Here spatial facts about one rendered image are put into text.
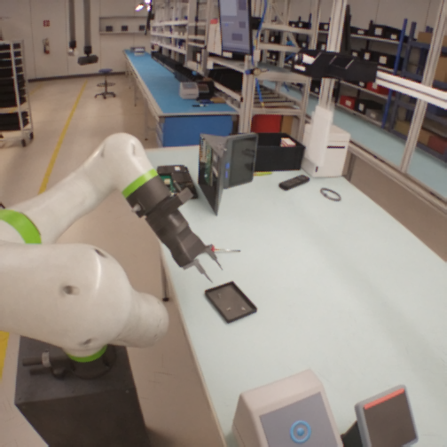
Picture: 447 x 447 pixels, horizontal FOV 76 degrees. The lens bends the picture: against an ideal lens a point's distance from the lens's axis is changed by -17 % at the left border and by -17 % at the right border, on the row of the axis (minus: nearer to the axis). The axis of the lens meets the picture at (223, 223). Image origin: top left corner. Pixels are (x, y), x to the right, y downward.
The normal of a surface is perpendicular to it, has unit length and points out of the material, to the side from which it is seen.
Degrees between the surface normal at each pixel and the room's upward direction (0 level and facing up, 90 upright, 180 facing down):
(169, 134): 90
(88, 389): 0
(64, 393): 0
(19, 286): 40
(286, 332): 0
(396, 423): 32
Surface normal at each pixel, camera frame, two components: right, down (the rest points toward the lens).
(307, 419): 0.25, -0.48
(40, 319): -0.08, 0.26
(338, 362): 0.07, -0.84
